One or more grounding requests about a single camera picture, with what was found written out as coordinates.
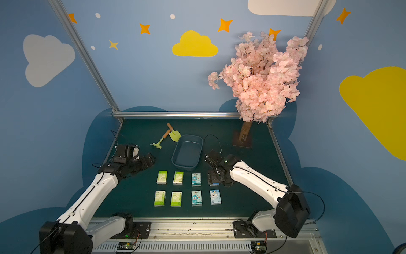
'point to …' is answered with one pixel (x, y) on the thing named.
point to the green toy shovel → (174, 135)
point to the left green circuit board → (123, 245)
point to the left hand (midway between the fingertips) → (150, 160)
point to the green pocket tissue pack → (162, 177)
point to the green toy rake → (157, 144)
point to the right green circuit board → (259, 247)
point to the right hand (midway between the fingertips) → (220, 177)
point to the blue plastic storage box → (187, 152)
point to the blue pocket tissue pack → (196, 180)
